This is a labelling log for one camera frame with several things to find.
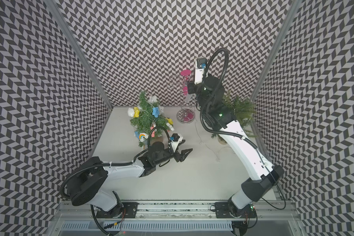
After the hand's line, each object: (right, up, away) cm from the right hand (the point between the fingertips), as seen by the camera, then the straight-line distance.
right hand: (197, 72), depth 61 cm
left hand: (-3, -34, +18) cm, 39 cm away
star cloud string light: (-30, -16, +11) cm, 36 cm away
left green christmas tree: (-23, -20, +13) cm, 33 cm away
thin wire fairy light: (+8, -36, +26) cm, 46 cm away
